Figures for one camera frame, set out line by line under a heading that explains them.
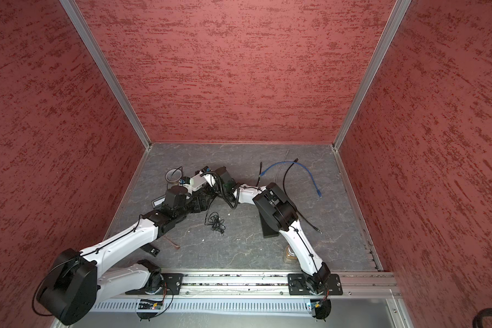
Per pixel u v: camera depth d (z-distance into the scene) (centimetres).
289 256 73
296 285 74
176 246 87
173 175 105
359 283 76
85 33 76
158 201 92
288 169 110
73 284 40
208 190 89
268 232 85
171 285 74
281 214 59
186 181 76
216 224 89
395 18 73
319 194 100
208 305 77
